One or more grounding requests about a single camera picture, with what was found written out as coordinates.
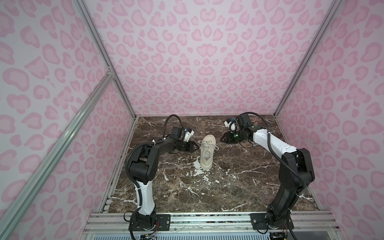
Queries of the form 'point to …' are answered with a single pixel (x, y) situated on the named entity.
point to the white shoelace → (208, 145)
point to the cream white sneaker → (206, 160)
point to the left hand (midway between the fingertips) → (197, 145)
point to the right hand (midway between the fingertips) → (223, 138)
